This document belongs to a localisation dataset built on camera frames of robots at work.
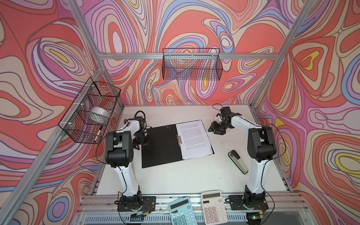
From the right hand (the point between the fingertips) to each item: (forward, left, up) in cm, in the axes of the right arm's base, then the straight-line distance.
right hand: (212, 133), depth 99 cm
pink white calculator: (-45, +7, -1) cm, 46 cm away
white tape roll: (-3, +65, +30) cm, 72 cm away
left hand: (-8, +46, -2) cm, 47 cm away
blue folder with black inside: (-5, +27, -3) cm, 28 cm away
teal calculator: (-47, +23, 0) cm, 52 cm away
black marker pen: (-14, +66, +24) cm, 71 cm away
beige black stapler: (-22, -13, 0) cm, 25 cm away
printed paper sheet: (-3, +14, -2) cm, 14 cm away
